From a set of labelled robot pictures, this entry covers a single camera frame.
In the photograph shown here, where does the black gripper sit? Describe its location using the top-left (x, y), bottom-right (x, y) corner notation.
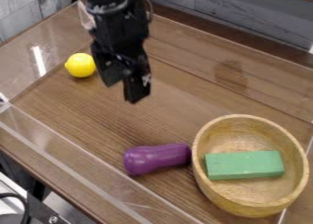
top-left (86, 0), bottom-right (151, 104)

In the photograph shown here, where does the yellow toy lemon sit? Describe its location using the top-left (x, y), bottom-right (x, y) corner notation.
top-left (64, 53), bottom-right (95, 78)

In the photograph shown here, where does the purple toy eggplant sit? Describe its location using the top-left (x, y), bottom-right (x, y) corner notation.
top-left (123, 143), bottom-right (192, 176)

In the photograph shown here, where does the brown wooden bowl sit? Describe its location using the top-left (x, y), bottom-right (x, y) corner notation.
top-left (192, 114), bottom-right (309, 218)

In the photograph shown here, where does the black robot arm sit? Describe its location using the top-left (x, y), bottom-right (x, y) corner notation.
top-left (84, 0), bottom-right (151, 103)

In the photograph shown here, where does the green rectangular block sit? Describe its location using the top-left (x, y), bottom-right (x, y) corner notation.
top-left (204, 151), bottom-right (284, 180)

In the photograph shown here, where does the clear acrylic corner bracket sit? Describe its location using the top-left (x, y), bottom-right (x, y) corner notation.
top-left (77, 1), bottom-right (95, 30)

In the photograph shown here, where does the clear acrylic front wall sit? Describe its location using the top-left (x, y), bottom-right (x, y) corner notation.
top-left (0, 101), bottom-right (202, 224)

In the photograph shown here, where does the black cable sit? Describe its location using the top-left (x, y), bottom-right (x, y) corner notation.
top-left (0, 192), bottom-right (30, 224)

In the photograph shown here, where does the black metal bracket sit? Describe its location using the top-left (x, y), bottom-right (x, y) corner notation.
top-left (28, 199), bottom-right (70, 224)

